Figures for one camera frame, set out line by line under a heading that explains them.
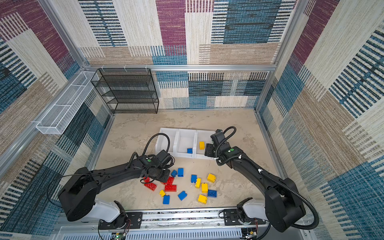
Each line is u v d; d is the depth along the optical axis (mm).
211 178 851
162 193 811
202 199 777
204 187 814
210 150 763
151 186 836
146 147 739
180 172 870
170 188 817
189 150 940
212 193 806
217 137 656
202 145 972
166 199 794
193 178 867
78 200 424
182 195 812
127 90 1091
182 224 729
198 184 815
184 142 1003
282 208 404
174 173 870
